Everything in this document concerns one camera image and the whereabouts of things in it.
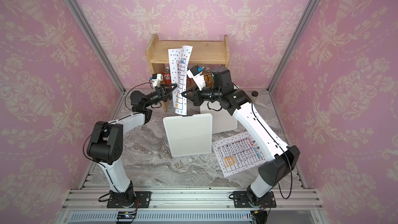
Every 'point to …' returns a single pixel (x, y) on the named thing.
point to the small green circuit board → (126, 215)
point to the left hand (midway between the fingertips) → (177, 90)
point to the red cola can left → (167, 75)
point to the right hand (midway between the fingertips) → (184, 93)
